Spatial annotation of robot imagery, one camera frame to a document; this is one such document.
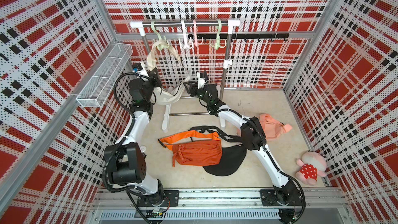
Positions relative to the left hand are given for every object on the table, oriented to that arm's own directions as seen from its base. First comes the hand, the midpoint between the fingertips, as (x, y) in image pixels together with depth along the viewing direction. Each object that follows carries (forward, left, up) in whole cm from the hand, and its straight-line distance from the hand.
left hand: (158, 68), depth 78 cm
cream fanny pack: (-7, +1, -14) cm, 16 cm away
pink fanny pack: (-14, -67, -38) cm, 78 cm away
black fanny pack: (-32, -40, -37) cm, 63 cm away
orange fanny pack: (-30, -16, -30) cm, 46 cm away
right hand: (+4, -13, -13) cm, 18 cm away
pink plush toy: (-39, -79, -33) cm, 94 cm away
